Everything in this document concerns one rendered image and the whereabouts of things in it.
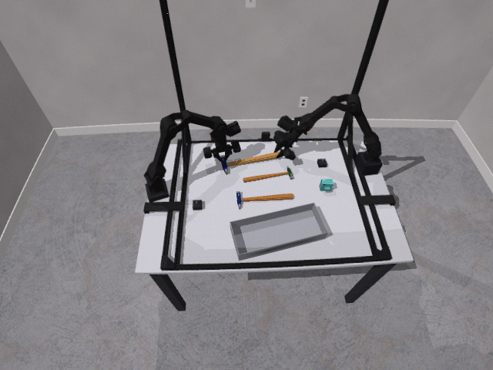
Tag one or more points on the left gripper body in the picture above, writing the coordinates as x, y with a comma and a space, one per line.
289, 154

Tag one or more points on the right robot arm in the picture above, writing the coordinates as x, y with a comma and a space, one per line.
169, 129

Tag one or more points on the teal cube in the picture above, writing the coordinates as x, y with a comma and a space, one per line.
326, 184

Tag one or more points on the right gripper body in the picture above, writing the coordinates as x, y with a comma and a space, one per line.
221, 147

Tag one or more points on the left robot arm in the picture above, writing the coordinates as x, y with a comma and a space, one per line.
307, 121

